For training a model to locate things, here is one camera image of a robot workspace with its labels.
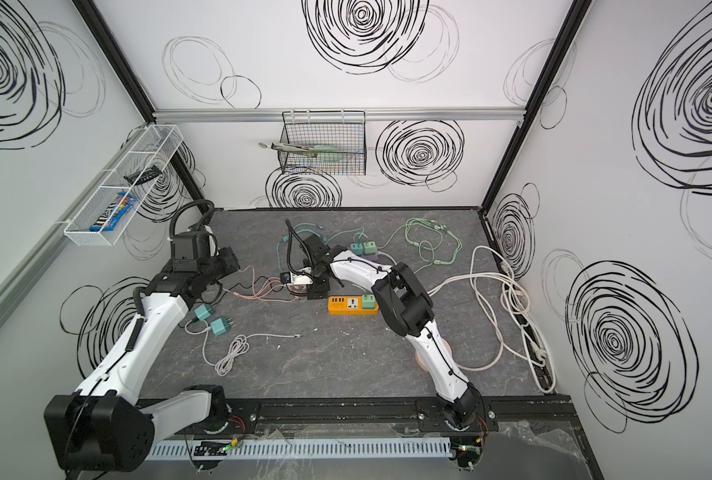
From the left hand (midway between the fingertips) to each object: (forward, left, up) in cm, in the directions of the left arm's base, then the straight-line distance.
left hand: (235, 255), depth 81 cm
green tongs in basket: (+30, -21, +13) cm, 39 cm away
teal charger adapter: (-13, +6, -18) cm, 23 cm away
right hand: (+6, -18, -18) cm, 26 cm away
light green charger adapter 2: (+14, -37, -14) cm, 42 cm away
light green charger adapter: (-6, -38, -13) cm, 40 cm away
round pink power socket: (-21, -52, -18) cm, 59 cm away
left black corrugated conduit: (+26, +25, -16) cm, 40 cm away
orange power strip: (-5, -31, -18) cm, 36 cm away
